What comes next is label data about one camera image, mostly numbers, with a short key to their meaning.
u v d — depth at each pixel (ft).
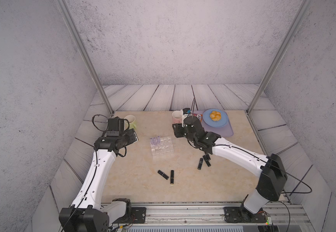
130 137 2.27
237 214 2.38
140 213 2.39
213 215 2.44
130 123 3.35
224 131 3.54
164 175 2.82
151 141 3.05
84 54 2.85
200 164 2.99
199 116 3.76
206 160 3.00
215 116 3.73
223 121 3.73
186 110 2.25
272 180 1.41
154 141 3.08
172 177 2.78
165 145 3.17
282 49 2.79
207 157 3.06
